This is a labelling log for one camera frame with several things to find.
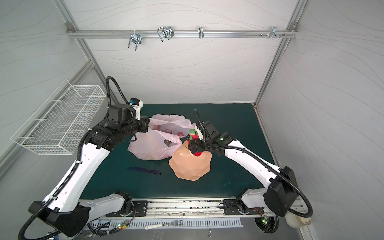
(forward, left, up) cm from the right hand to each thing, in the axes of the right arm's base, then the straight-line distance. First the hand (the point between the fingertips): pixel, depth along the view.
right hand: (197, 141), depth 80 cm
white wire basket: (-5, +64, +16) cm, 67 cm away
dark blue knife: (-12, +25, -16) cm, 32 cm away
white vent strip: (-38, +34, -15) cm, 53 cm away
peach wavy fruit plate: (-7, +6, -18) cm, 20 cm away
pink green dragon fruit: (0, +2, +4) cm, 5 cm away
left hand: (+3, +23, +15) cm, 27 cm away
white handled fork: (-36, +8, -15) cm, 40 cm away
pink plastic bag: (-2, +18, +5) cm, 19 cm away
